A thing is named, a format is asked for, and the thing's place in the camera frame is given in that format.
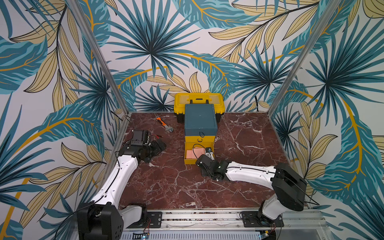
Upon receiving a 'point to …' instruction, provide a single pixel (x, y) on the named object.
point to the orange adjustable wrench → (166, 127)
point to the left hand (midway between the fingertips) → (160, 151)
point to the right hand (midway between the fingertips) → (205, 167)
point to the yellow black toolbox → (181, 99)
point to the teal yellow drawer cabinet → (200, 128)
